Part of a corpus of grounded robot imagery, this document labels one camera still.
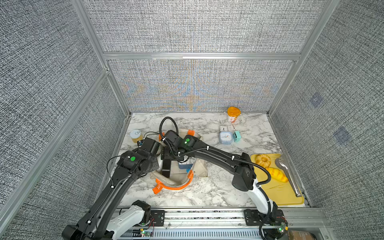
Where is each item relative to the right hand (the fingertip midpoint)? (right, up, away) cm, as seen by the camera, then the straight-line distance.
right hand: (164, 154), depth 80 cm
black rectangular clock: (+1, -7, 0) cm, 7 cm away
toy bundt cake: (+58, -6, +11) cm, 59 cm away
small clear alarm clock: (+38, +13, +28) cm, 49 cm away
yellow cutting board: (+65, -22, +2) cm, 68 cm away
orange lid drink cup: (+45, +25, +27) cm, 58 cm away
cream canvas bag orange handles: (+8, -15, +6) cm, 18 cm away
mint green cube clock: (+45, +8, +20) cm, 50 cm away
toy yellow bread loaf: (+64, -13, +6) cm, 66 cm away
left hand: (-4, -3, -7) cm, 8 cm away
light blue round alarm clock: (+38, +7, +23) cm, 45 cm away
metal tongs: (+70, -7, +11) cm, 71 cm away
